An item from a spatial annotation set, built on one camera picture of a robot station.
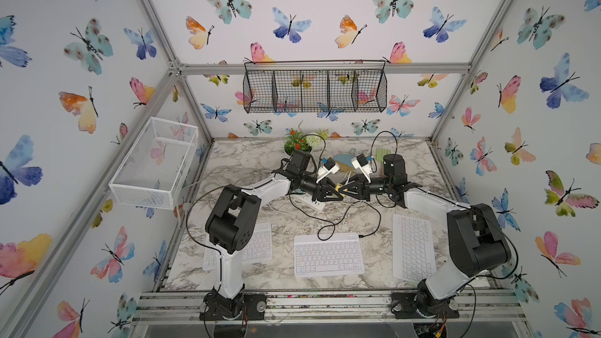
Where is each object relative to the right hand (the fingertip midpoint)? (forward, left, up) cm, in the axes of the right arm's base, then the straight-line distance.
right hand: (342, 187), depth 81 cm
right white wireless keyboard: (-14, -26, -18) cm, 35 cm away
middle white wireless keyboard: (-17, 0, -18) cm, 25 cm away
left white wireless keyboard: (-17, +29, -17) cm, 38 cm away
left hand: (-1, 0, -3) cm, 3 cm away
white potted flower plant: (+23, +18, -1) cm, 29 cm away
